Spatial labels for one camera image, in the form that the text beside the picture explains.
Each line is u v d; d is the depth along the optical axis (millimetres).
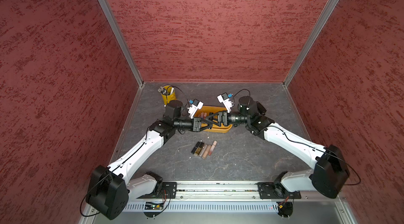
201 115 669
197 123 644
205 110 1021
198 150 851
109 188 387
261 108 1023
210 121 683
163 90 940
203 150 852
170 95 1004
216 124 645
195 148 868
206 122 697
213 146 873
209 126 700
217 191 757
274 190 668
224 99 679
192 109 686
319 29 897
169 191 753
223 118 643
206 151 852
